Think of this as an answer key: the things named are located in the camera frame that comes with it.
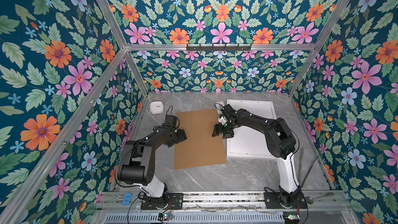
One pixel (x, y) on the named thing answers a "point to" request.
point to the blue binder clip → (127, 199)
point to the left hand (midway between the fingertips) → (184, 136)
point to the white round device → (156, 107)
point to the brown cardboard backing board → (200, 148)
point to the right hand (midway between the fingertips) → (216, 135)
